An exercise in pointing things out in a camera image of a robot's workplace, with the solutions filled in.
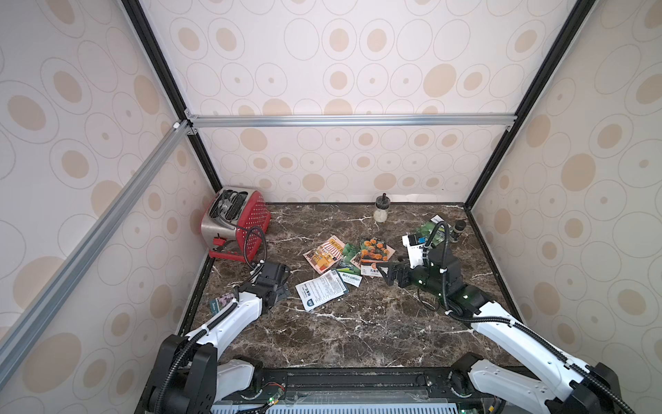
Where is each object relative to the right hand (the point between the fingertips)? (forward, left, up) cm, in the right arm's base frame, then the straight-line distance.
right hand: (397, 259), depth 77 cm
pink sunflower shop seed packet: (+13, +25, -19) cm, 34 cm away
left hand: (-4, +38, -14) cm, 41 cm away
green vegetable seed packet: (+31, -18, -21) cm, 41 cm away
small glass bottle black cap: (+33, +1, -10) cm, 35 cm away
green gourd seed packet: (+16, +15, -19) cm, 29 cm away
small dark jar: (+24, -28, -12) cm, 38 cm away
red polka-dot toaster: (+13, +55, 0) cm, 57 cm away
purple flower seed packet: (-1, +24, -19) cm, 30 cm away
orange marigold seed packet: (+16, +5, -19) cm, 26 cm away
